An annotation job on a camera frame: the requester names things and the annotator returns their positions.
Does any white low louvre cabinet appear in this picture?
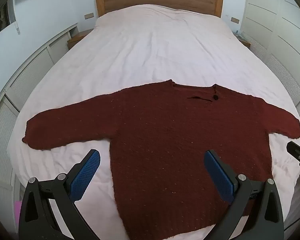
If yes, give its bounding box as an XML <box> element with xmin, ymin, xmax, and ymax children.
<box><xmin>0</xmin><ymin>21</ymin><xmax>80</xmax><ymax>230</ymax></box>

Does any pink cloth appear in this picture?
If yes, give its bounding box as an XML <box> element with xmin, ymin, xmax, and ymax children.
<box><xmin>14</xmin><ymin>201</ymin><xmax>22</xmax><ymax>222</ymax></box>

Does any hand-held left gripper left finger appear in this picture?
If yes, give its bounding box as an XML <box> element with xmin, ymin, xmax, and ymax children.
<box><xmin>19</xmin><ymin>149</ymin><xmax>102</xmax><ymax>240</ymax></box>

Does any dark red knit sweater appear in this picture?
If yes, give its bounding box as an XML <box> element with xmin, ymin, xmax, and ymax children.
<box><xmin>22</xmin><ymin>79</ymin><xmax>300</xmax><ymax>239</ymax></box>

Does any white wardrobe with louvre doors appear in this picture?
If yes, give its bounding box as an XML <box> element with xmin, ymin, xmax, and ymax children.
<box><xmin>240</xmin><ymin>0</ymin><xmax>300</xmax><ymax>135</ymax></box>

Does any bed with white cover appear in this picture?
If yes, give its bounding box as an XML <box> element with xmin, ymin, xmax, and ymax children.
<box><xmin>6</xmin><ymin>4</ymin><xmax>300</xmax><ymax>240</ymax></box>

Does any wooden nightstand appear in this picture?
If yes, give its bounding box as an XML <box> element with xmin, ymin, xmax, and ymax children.
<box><xmin>236</xmin><ymin>33</ymin><xmax>252</xmax><ymax>52</ymax></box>
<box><xmin>67</xmin><ymin>29</ymin><xmax>93</xmax><ymax>50</ymax></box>

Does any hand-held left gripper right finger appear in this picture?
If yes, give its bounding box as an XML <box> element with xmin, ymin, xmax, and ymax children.
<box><xmin>204</xmin><ymin>149</ymin><xmax>284</xmax><ymax>240</ymax></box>

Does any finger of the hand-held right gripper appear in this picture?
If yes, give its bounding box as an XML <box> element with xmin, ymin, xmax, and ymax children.
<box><xmin>286</xmin><ymin>141</ymin><xmax>300</xmax><ymax>180</ymax></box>

